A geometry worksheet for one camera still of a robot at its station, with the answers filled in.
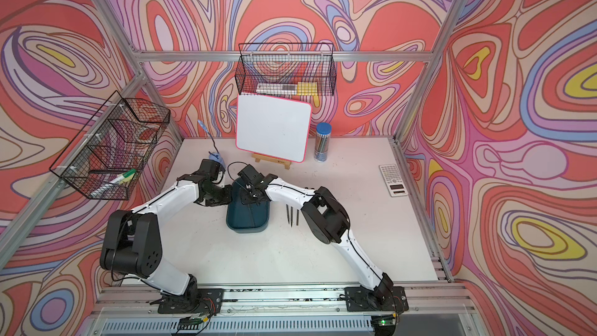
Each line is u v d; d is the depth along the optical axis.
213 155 1.01
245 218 0.91
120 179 0.71
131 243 0.45
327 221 0.59
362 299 0.73
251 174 0.78
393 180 1.02
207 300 0.73
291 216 0.92
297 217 0.93
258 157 1.06
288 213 0.93
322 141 1.00
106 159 0.74
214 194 0.75
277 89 0.82
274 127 1.05
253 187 0.76
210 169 0.74
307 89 0.82
